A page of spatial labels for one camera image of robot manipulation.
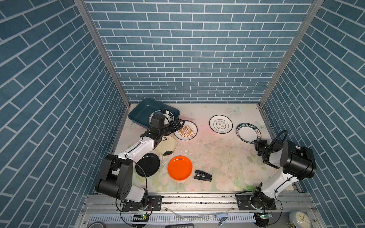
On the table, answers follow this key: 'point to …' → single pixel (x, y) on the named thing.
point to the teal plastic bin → (139, 112)
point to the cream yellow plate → (170, 144)
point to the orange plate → (180, 167)
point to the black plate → (150, 163)
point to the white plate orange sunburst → (188, 131)
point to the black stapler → (200, 175)
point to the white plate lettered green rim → (248, 133)
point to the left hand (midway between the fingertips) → (181, 123)
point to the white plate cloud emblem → (221, 124)
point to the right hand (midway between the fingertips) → (255, 138)
